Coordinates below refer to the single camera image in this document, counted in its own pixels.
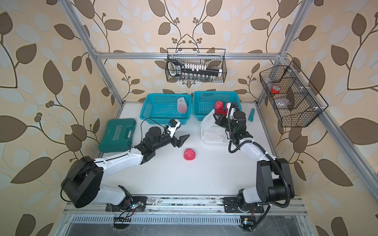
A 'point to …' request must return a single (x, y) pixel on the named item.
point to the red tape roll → (275, 89)
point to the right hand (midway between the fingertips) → (213, 114)
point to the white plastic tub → (212, 142)
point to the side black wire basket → (296, 103)
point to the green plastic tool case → (118, 135)
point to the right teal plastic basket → (203, 102)
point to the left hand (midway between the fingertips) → (182, 128)
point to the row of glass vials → (197, 77)
